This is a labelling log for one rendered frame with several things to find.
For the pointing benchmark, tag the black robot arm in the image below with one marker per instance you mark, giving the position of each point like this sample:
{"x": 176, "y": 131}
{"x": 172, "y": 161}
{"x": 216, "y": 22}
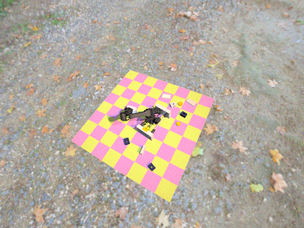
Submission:
{"x": 148, "y": 112}

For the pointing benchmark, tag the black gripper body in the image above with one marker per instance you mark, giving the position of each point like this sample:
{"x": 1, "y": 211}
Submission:
{"x": 156, "y": 119}

